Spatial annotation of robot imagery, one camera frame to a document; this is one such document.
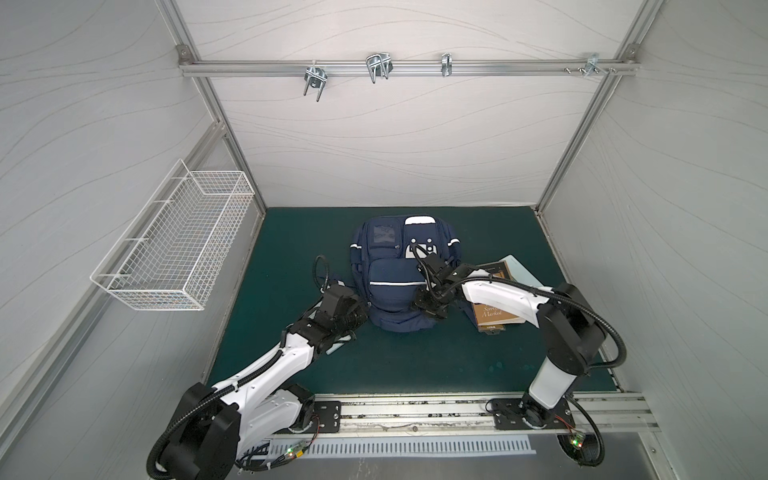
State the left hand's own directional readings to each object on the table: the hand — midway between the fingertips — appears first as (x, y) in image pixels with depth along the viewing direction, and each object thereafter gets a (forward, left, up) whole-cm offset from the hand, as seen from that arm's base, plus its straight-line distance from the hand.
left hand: (368, 309), depth 83 cm
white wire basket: (+2, +45, +22) cm, 50 cm away
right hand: (+2, -13, -4) cm, 13 cm away
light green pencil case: (+18, -50, -7) cm, 53 cm away
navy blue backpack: (+22, -4, -6) cm, 23 cm away
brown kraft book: (0, -36, -5) cm, 36 cm away
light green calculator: (-8, +9, -7) cm, 14 cm away
